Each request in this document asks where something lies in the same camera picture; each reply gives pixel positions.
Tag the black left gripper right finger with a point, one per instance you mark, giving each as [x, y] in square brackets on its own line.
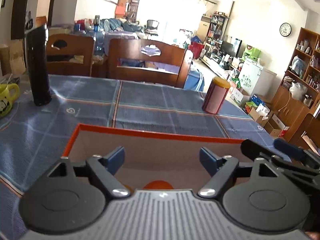
[254, 195]

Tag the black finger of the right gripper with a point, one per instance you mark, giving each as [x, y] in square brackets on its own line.
[294, 161]

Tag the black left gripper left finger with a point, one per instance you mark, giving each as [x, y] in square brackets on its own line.
[69, 196]

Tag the cardboard box on floor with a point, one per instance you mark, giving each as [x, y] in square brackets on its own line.
[275, 127]

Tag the wooden bookshelf right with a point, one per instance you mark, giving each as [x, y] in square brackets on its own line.
[303, 69]

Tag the blue plaid tablecloth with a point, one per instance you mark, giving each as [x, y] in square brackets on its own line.
[33, 137]

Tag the orange fruit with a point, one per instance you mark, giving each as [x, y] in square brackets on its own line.
[158, 185]

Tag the orange rimmed cardboard box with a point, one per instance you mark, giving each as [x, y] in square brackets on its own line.
[151, 156]

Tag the white small refrigerator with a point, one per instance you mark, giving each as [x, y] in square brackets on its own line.
[255, 79]

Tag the maroon canister yellow lid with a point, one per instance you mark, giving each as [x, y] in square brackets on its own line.
[216, 95]

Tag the black television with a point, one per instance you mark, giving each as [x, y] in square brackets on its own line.
[231, 47]

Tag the wooden chair left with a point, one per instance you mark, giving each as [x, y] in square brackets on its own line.
[69, 54]

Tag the wooden chair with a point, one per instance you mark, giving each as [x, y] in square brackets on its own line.
[69, 54]
[148, 61]

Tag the wooden chair middle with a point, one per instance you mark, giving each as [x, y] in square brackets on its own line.
[148, 61]

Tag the black thermos bottle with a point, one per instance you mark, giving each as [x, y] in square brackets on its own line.
[36, 41]

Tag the tall dark bookshelf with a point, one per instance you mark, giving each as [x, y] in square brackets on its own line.
[217, 28]

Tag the round wall clock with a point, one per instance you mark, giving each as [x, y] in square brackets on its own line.
[285, 29]

